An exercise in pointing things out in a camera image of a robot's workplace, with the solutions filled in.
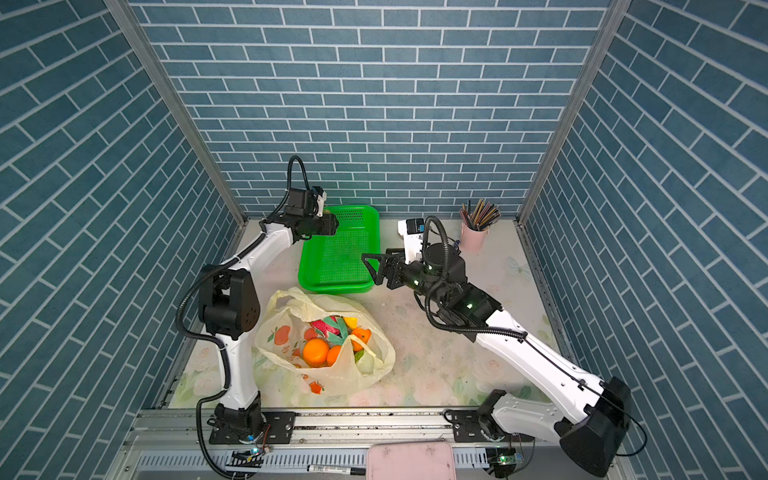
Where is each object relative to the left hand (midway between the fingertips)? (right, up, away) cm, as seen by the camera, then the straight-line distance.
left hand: (331, 220), depth 99 cm
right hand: (+16, -10, -33) cm, 38 cm away
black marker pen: (+8, -60, -31) cm, 68 cm away
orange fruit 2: (+12, -34, -14) cm, 39 cm away
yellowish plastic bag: (-8, -34, -22) cm, 42 cm away
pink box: (+30, -58, -31) cm, 72 cm away
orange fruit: (-1, -38, -16) cm, 42 cm away
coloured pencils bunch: (+51, +2, +7) cm, 52 cm away
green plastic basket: (-1, -15, +8) cm, 17 cm away
